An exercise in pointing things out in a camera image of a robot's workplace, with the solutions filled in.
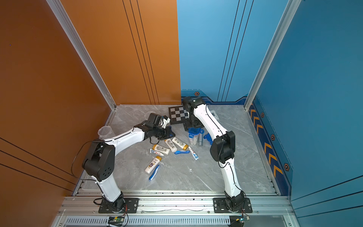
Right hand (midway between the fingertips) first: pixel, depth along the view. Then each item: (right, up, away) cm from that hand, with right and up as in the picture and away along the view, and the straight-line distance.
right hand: (194, 128), depth 89 cm
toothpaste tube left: (-28, -15, +4) cm, 32 cm away
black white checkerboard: (-11, +9, +20) cm, 25 cm away
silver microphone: (+5, -8, +8) cm, 12 cm away
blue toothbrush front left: (-24, -27, -5) cm, 36 cm away
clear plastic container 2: (-58, -3, +2) cm, 58 cm away
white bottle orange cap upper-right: (-9, -11, +5) cm, 15 cm away
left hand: (-11, -3, 0) cm, 12 cm away
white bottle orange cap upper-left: (-15, -13, +4) cm, 20 cm away
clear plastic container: (0, -7, +2) cm, 7 cm away
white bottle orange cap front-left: (-25, -22, -3) cm, 34 cm away
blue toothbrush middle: (-10, -16, +3) cm, 19 cm away
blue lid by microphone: (+11, -7, +10) cm, 16 cm away
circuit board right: (+20, -45, -20) cm, 53 cm away
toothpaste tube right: (+1, -19, +2) cm, 19 cm away
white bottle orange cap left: (-21, -14, +3) cm, 26 cm away
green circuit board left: (-41, -46, -18) cm, 64 cm away
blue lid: (+1, -1, -4) cm, 4 cm away
